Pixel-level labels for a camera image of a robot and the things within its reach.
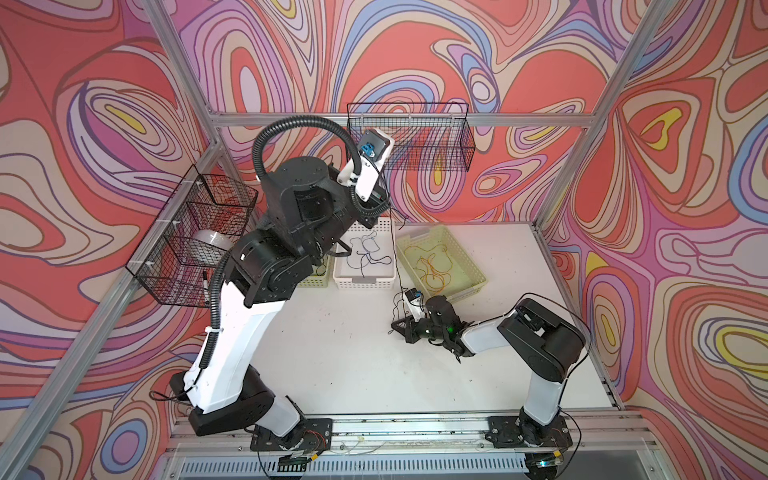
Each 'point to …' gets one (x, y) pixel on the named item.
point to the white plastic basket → (371, 263)
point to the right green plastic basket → (466, 277)
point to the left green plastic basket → (320, 275)
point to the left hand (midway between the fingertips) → (378, 159)
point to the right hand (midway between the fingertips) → (396, 331)
